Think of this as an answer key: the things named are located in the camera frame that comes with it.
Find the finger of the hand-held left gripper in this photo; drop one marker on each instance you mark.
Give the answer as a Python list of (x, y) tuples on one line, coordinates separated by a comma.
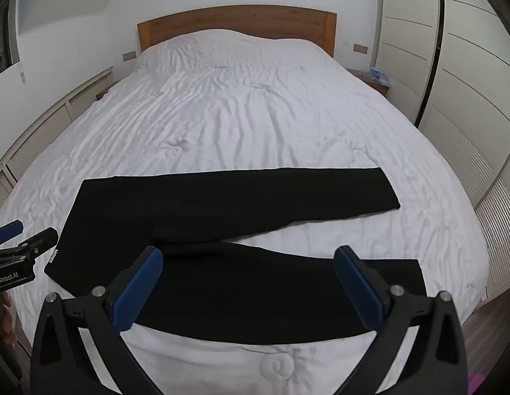
[(41, 240), (8, 230)]

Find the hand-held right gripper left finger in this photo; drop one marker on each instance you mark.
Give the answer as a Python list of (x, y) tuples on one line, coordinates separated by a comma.
[(136, 290)]

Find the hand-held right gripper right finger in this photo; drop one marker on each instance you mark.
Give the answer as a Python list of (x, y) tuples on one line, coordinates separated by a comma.
[(359, 292)]

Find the black pants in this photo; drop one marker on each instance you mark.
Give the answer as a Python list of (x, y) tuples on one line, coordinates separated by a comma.
[(238, 230)]

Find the person's left hand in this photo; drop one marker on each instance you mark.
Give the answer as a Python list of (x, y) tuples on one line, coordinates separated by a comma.
[(9, 317)]

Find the bed with white duvet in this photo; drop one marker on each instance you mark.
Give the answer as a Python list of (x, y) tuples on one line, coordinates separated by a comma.
[(246, 131)]

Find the wooden nightstand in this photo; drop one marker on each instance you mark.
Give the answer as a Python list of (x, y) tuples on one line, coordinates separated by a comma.
[(372, 80)]

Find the blue packet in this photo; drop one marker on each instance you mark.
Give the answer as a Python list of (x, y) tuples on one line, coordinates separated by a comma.
[(379, 74)]

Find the wooden headboard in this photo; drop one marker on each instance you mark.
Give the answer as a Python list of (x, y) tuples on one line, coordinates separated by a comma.
[(238, 24)]

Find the beige wall switch plate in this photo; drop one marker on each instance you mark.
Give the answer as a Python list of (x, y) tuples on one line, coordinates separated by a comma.
[(360, 48), (129, 55)]

